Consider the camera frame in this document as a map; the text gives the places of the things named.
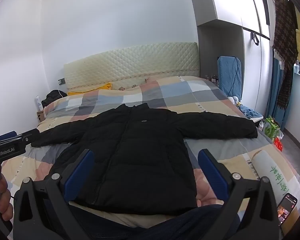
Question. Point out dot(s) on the white spray bottle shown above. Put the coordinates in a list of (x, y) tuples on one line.
[(38, 103)]

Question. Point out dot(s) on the smartphone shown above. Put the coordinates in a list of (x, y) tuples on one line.
[(287, 208)]

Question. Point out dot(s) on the red plastic bag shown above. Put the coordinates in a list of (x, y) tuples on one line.
[(278, 143)]

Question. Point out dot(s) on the cream quilted headboard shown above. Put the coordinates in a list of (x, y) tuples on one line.
[(130, 65)]

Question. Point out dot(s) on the group of small bottles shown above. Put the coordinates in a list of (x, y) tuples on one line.
[(212, 79)]

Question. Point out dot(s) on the person's left hand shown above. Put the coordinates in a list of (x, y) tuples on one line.
[(1, 188)]

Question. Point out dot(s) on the white grey wardrobe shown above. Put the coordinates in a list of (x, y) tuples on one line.
[(230, 5)]

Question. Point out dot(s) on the black bag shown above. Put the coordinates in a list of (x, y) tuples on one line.
[(52, 97)]

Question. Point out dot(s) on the blue towel-covered chair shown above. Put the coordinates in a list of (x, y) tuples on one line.
[(226, 77)]

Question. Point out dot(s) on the crumpled blue cloth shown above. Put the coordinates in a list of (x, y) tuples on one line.
[(248, 112)]

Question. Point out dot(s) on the blue curtain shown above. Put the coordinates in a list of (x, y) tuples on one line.
[(277, 100)]

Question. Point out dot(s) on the black puffer jacket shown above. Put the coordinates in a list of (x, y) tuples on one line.
[(140, 155)]

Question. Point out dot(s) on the checked bed quilt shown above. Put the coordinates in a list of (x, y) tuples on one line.
[(165, 92)]

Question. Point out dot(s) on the wall socket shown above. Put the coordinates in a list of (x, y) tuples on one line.
[(61, 81)]

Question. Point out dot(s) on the brown patterned scarf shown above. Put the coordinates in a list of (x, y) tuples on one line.
[(285, 30)]

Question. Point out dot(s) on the white plush toy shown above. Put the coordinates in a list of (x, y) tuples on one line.
[(234, 101)]

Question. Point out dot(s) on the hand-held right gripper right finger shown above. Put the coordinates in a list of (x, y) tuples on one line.
[(211, 173)]

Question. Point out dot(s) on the green cardboard box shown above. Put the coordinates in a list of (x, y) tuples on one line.
[(271, 130)]

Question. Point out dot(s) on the person's legs in dark jeans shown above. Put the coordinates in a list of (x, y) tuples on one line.
[(152, 226)]

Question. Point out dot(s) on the white rolled pillow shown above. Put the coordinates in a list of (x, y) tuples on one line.
[(270, 170)]

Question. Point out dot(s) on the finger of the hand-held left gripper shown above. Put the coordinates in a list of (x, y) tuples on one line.
[(7, 134), (30, 135)]

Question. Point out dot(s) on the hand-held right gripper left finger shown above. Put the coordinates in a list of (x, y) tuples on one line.
[(81, 170)]

